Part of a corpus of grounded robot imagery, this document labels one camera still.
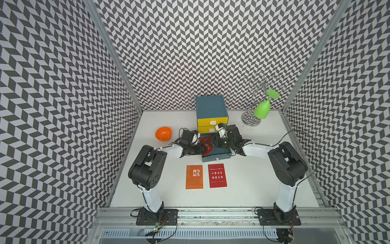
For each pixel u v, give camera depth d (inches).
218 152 34.7
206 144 34.3
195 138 39.0
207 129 36.6
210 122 33.9
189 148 31.6
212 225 28.1
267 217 28.7
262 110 34.0
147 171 19.2
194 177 34.1
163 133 39.4
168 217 28.4
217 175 34.1
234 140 29.7
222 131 34.1
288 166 19.7
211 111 35.8
